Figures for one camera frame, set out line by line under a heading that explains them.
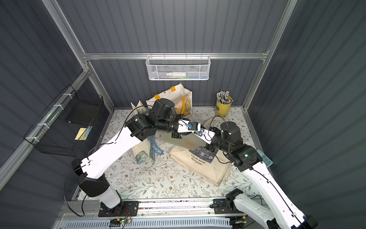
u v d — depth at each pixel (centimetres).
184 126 51
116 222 71
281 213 38
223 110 107
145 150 79
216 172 82
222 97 102
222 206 73
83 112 84
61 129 72
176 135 56
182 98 111
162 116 49
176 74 92
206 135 53
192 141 79
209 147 60
